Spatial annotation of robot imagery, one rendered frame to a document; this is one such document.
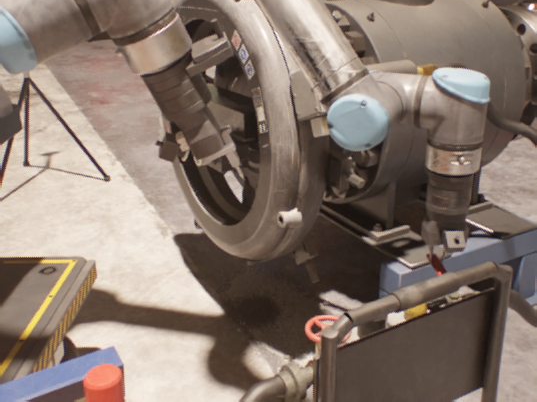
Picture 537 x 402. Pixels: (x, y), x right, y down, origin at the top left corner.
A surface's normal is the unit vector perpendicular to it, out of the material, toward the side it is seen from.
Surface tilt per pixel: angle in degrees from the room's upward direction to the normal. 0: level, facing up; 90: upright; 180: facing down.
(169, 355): 0
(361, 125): 94
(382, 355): 90
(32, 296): 0
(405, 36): 42
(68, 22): 102
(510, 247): 90
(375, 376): 90
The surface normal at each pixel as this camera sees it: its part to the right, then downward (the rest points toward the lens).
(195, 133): 0.01, 0.18
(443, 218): 0.05, 0.51
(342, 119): -0.37, 0.41
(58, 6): 0.32, 0.19
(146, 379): 0.00, -0.93
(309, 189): 0.50, 0.48
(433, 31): 0.35, -0.47
